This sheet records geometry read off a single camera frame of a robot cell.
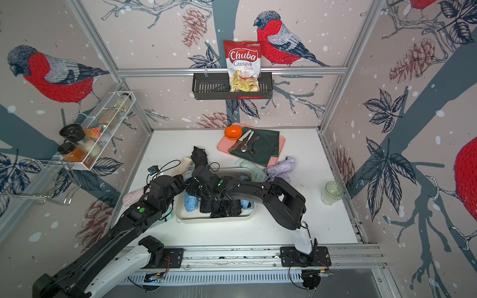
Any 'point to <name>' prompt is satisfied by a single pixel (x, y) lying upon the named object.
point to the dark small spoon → (251, 151)
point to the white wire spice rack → (100, 126)
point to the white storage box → (183, 216)
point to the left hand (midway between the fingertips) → (181, 174)
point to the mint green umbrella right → (259, 173)
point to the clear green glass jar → (333, 192)
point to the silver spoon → (244, 147)
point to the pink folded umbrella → (130, 198)
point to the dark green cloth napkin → (259, 146)
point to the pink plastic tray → (224, 144)
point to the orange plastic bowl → (233, 133)
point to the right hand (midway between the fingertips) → (186, 191)
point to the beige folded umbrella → (183, 167)
